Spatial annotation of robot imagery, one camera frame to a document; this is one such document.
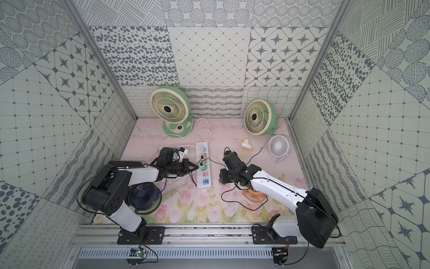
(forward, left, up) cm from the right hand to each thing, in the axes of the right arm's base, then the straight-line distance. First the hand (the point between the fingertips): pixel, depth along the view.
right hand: (224, 176), depth 84 cm
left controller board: (-33, +37, -9) cm, 50 cm away
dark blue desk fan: (-12, +36, +2) cm, 38 cm away
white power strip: (+4, +11, -5) cm, 13 cm away
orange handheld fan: (-9, -15, -3) cm, 18 cm away
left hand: (+8, +14, -1) cm, 16 cm away
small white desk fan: (+20, -32, 0) cm, 38 cm away
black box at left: (+10, +61, -6) cm, 62 cm away
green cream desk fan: (+35, -22, +7) cm, 42 cm away
